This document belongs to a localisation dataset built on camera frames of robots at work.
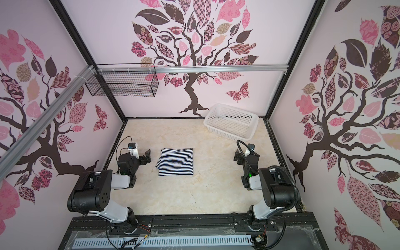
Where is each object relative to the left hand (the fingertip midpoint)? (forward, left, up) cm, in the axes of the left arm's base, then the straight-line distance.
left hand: (143, 151), depth 94 cm
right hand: (0, -63, +3) cm, 63 cm away
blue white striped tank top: (-5, -20, -5) cm, 21 cm away
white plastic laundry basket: (+30, -59, -5) cm, 66 cm away
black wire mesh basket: (+35, +4, +28) cm, 45 cm away
